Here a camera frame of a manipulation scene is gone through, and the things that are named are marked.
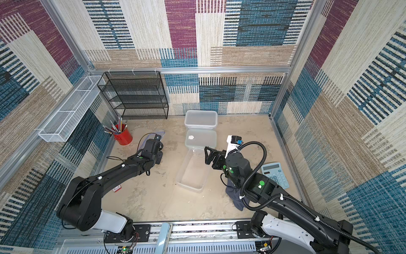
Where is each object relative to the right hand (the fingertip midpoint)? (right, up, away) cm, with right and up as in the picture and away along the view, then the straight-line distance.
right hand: (215, 152), depth 69 cm
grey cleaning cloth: (+10, -21, +10) cm, 26 cm away
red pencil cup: (-55, +5, +32) cm, 64 cm away
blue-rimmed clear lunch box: (-11, -15, +23) cm, 29 cm away
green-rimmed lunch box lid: (-7, +5, +31) cm, 32 cm away
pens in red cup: (-59, +10, +33) cm, 68 cm away
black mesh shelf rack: (-51, +34, +40) cm, 73 cm away
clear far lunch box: (-7, +17, +39) cm, 43 cm away
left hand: (-33, -2, +22) cm, 40 cm away
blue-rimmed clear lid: (-32, +7, +11) cm, 34 cm away
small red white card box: (-33, -10, -16) cm, 38 cm away
